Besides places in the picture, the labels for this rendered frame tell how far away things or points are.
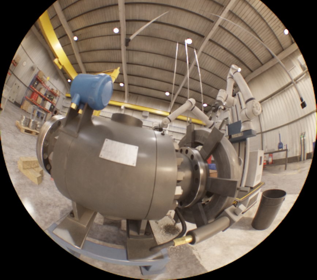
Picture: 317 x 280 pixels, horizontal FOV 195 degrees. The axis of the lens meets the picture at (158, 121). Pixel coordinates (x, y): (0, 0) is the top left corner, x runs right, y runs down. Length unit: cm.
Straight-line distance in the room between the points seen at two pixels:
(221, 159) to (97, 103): 62
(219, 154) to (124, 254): 68
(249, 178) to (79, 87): 180
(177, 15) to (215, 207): 794
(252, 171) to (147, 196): 138
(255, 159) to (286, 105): 796
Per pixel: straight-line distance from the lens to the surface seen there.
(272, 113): 933
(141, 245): 59
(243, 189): 44
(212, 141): 54
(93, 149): 36
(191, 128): 73
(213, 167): 229
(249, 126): 122
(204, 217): 62
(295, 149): 871
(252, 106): 112
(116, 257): 56
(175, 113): 124
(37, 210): 110
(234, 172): 50
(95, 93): 38
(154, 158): 35
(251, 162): 152
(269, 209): 118
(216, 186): 51
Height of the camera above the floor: 77
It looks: 18 degrees up
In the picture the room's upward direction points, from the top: 10 degrees clockwise
